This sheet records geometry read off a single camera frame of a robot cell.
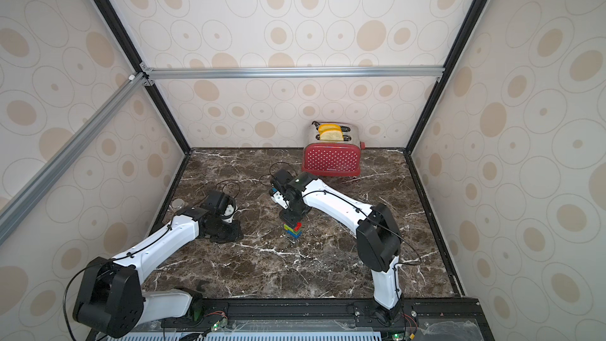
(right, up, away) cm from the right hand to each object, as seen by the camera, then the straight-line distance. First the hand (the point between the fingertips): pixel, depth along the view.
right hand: (291, 223), depth 84 cm
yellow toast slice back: (+15, +37, +17) cm, 44 cm away
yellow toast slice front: (+16, +33, +16) cm, 40 cm away
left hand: (-16, -4, 0) cm, 17 cm away
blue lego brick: (+1, -6, +5) cm, 8 cm away
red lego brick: (+3, -2, +4) cm, 5 cm away
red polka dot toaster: (+17, +24, +16) cm, 33 cm away
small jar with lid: (-42, +6, +4) cm, 43 cm away
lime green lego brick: (-2, -3, +4) cm, 6 cm away
